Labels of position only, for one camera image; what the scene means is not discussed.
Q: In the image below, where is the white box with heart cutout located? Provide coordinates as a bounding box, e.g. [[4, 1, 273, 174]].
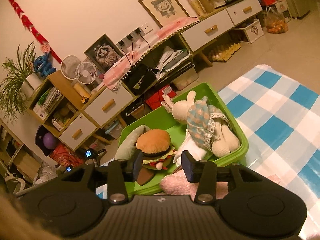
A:
[[236, 19, 265, 43]]

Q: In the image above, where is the stack of papers in shelf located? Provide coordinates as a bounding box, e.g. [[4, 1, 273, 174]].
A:
[[37, 86, 63, 113]]

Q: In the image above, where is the bunny plush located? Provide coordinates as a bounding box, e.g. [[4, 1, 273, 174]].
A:
[[161, 90, 240, 158]]

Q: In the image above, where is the yellow tube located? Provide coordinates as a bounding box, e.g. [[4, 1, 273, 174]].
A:
[[74, 82, 90, 96]]

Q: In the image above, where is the wooden tv cabinet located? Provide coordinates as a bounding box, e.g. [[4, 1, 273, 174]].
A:
[[82, 0, 263, 130]]

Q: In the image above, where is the white desk fan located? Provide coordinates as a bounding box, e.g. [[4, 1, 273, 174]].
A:
[[75, 62, 97, 84], [61, 55, 82, 80]]

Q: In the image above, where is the potted green plant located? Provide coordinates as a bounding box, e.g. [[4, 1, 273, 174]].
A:
[[0, 41, 43, 120]]

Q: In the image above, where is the plastic bag of oranges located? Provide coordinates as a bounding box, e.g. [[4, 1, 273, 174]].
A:
[[265, 7, 288, 34]]

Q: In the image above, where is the yellow egg tray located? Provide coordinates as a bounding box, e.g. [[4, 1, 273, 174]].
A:
[[207, 42, 242, 62]]

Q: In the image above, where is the clear plastic storage box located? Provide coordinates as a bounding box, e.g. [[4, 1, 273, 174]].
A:
[[105, 120, 125, 139]]

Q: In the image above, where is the white drawer wooden handle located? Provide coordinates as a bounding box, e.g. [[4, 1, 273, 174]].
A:
[[59, 116, 98, 152], [226, 0, 263, 25], [181, 11, 234, 53], [84, 87, 134, 128]]

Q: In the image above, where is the blue alien plush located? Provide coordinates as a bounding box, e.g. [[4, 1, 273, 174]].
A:
[[34, 52, 57, 77]]

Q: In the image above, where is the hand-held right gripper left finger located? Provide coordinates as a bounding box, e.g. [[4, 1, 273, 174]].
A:
[[60, 151, 145, 203]]

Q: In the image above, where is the red flat box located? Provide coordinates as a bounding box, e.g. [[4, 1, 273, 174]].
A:
[[146, 85, 175, 110]]

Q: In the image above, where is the red hanging wall decoration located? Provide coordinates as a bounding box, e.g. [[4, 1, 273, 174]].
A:
[[6, 0, 62, 63]]

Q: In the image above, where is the wooden shelf cabinet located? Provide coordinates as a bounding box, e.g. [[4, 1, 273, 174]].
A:
[[27, 70, 100, 153]]

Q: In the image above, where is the burger plush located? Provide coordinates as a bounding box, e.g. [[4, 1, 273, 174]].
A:
[[135, 129, 177, 172]]

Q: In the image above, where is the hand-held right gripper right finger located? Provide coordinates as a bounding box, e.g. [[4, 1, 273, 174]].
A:
[[181, 150, 256, 204]]

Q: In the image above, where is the framed cartoon face picture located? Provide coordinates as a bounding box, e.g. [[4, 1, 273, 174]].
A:
[[138, 0, 190, 28]]

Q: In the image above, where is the cardboard box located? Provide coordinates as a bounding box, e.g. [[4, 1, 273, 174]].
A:
[[274, 0, 290, 13]]

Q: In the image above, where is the blue white checked mat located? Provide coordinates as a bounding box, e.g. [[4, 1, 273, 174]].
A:
[[96, 64, 320, 240]]

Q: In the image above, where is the grey plush pillow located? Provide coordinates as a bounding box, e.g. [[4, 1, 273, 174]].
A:
[[115, 125, 152, 160]]

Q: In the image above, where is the white wall outlet strip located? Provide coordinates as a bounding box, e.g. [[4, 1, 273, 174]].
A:
[[117, 24, 154, 48]]

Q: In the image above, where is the pink table cloth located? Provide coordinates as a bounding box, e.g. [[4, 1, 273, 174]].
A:
[[102, 16, 200, 90]]

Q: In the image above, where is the black bag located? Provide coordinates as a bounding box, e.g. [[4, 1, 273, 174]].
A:
[[125, 64, 157, 95]]

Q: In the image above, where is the purple ball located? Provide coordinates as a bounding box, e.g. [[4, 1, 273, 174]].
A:
[[43, 133, 57, 148]]

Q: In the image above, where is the green plastic bin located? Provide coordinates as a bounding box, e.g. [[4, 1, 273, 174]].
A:
[[117, 82, 249, 195]]

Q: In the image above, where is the pink pig plush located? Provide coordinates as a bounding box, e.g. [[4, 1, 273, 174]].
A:
[[159, 172, 232, 198]]

